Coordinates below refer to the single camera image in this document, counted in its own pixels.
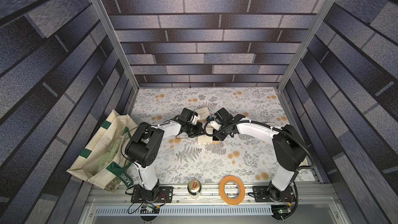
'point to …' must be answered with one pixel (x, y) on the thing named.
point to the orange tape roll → (235, 201)
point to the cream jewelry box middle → (203, 112)
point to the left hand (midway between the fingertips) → (207, 132)
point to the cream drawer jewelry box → (205, 139)
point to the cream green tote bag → (102, 159)
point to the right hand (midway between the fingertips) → (217, 132)
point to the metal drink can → (194, 188)
